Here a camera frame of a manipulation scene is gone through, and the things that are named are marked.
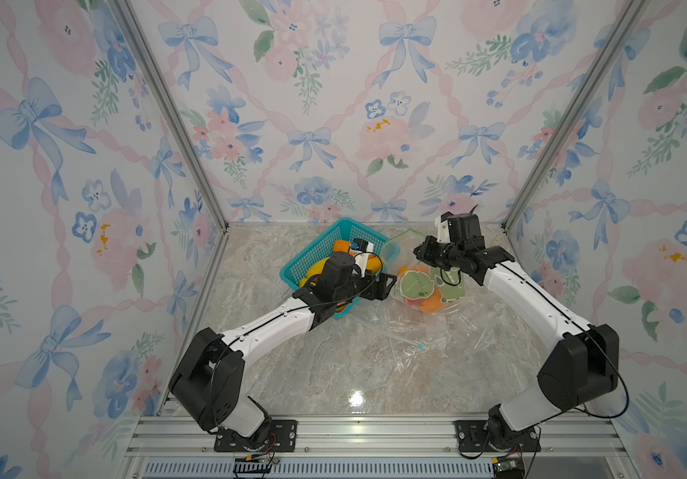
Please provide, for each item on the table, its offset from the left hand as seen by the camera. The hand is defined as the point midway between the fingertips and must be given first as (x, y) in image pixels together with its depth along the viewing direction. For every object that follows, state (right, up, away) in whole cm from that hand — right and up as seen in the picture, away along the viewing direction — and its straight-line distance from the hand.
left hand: (387, 274), depth 79 cm
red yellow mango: (+11, -10, +13) cm, 19 cm away
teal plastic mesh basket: (-11, +14, +31) cm, 35 cm away
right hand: (+9, +7, +5) cm, 12 cm away
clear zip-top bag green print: (+10, -4, +6) cm, 12 cm away
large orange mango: (+15, -10, +12) cm, 22 cm away
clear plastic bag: (+8, -20, +12) cm, 24 cm away
